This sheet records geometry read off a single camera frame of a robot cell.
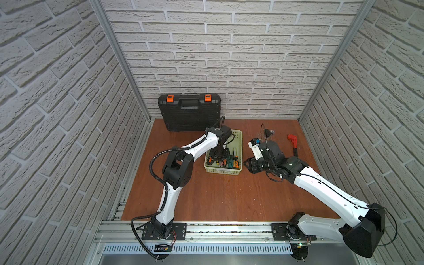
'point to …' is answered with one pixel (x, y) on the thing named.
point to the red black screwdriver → (224, 163)
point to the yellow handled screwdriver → (234, 163)
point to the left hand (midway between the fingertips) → (226, 158)
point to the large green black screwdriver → (233, 154)
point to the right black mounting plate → (279, 233)
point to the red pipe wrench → (293, 139)
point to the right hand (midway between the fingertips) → (250, 162)
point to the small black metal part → (268, 132)
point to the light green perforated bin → (236, 142)
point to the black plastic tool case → (190, 112)
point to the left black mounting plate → (178, 232)
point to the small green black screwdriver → (230, 160)
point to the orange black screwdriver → (210, 159)
